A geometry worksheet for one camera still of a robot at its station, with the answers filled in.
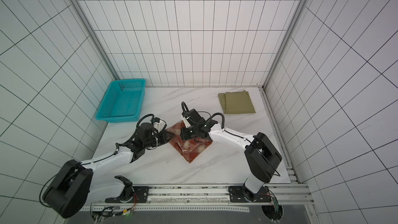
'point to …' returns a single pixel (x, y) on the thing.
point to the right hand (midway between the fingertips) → (180, 134)
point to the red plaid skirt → (192, 148)
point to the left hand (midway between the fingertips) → (174, 138)
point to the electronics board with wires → (108, 211)
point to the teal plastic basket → (123, 101)
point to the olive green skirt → (238, 102)
